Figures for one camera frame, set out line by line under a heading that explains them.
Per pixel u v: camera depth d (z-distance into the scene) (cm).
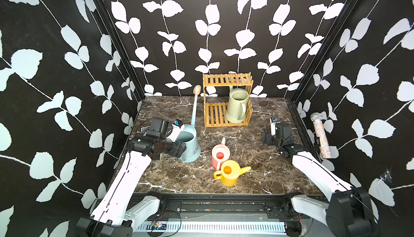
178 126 66
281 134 66
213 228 70
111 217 37
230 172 75
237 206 77
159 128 55
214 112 110
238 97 95
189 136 77
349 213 40
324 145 74
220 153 81
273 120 76
